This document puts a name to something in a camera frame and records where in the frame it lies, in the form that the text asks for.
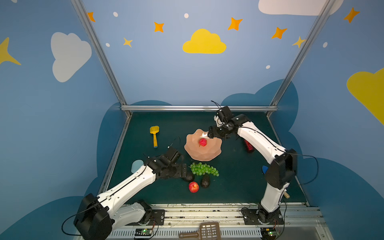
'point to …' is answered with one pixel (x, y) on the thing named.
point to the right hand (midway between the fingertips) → (214, 133)
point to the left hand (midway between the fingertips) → (182, 172)
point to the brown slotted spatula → (208, 231)
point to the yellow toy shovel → (154, 130)
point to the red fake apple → (193, 187)
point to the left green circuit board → (143, 232)
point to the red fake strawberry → (203, 142)
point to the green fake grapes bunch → (200, 169)
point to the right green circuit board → (273, 233)
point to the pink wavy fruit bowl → (192, 148)
